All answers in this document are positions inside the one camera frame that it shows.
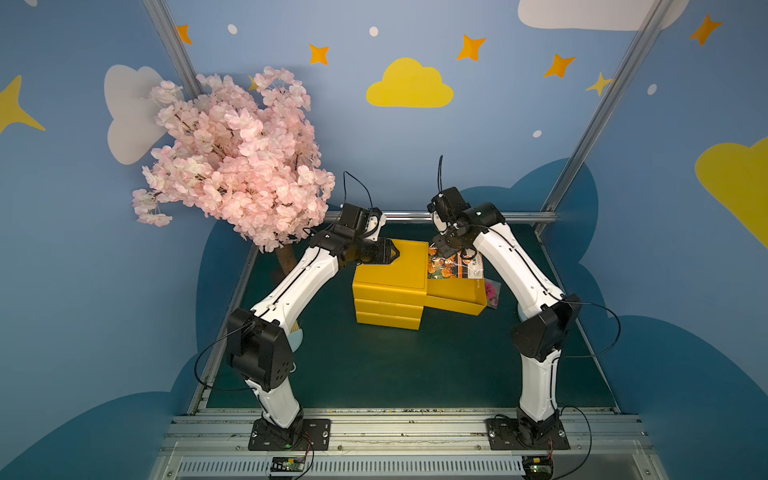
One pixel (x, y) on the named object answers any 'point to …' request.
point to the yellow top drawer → (460, 295)
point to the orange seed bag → (449, 267)
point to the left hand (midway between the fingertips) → (393, 250)
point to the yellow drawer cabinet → (393, 295)
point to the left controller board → (287, 465)
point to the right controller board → (538, 467)
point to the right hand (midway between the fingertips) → (455, 238)
